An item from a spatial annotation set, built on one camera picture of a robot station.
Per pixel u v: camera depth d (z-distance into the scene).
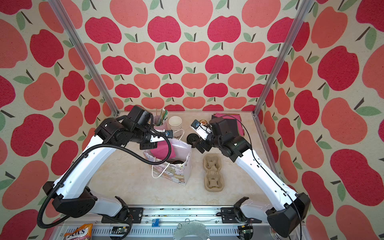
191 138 0.98
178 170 0.69
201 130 0.61
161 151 0.74
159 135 0.54
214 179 0.83
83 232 0.67
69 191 0.38
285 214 0.37
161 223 0.74
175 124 0.93
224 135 0.52
